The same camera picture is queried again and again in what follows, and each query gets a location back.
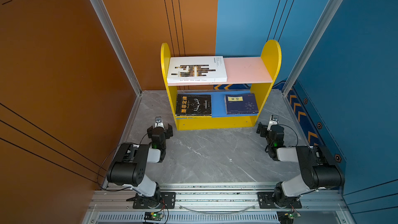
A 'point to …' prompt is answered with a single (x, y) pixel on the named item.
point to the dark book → (192, 104)
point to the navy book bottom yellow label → (240, 103)
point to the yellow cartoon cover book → (194, 116)
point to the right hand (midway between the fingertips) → (267, 123)
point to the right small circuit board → (287, 217)
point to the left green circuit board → (153, 216)
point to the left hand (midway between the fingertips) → (160, 124)
